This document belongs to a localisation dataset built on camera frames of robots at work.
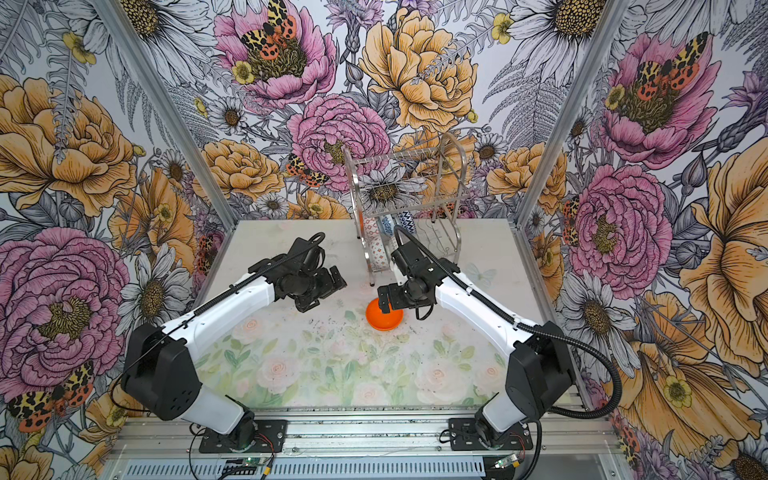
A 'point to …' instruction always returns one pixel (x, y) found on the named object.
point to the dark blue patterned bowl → (372, 233)
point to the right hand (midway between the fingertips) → (398, 310)
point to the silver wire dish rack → (416, 191)
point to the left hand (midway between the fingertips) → (333, 299)
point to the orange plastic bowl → (383, 321)
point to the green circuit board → (508, 461)
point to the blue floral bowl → (388, 225)
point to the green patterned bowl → (377, 253)
